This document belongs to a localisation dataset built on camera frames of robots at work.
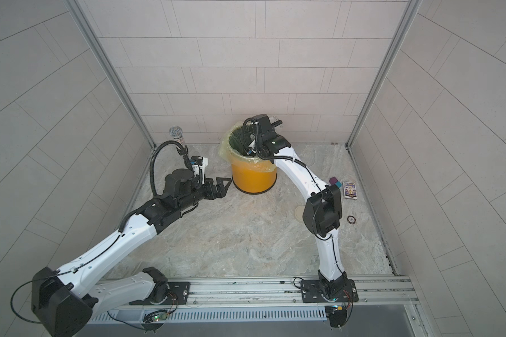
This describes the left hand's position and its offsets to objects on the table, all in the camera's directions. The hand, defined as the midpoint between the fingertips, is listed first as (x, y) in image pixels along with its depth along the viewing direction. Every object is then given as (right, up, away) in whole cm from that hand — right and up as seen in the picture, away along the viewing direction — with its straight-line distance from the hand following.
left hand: (226, 178), depth 75 cm
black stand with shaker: (-20, +17, +4) cm, 27 cm away
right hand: (+16, +24, +12) cm, 32 cm away
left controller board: (-21, -44, -10) cm, 49 cm away
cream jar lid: (+29, -16, +15) cm, 36 cm away
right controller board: (+37, -43, -8) cm, 58 cm away
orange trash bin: (+9, -2, +12) cm, 15 cm away
